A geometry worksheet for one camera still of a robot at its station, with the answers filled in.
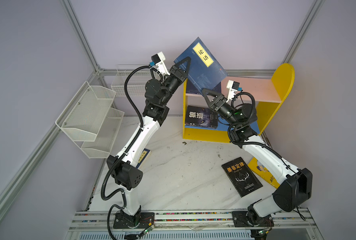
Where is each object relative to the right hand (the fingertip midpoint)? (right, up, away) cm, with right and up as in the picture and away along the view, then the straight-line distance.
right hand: (201, 92), depth 59 cm
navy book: (-32, -31, +36) cm, 57 cm away
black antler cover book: (+28, -44, +27) cm, 59 cm away
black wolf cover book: (+4, -7, +37) cm, 38 cm away
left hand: (-4, +12, -4) cm, 14 cm away
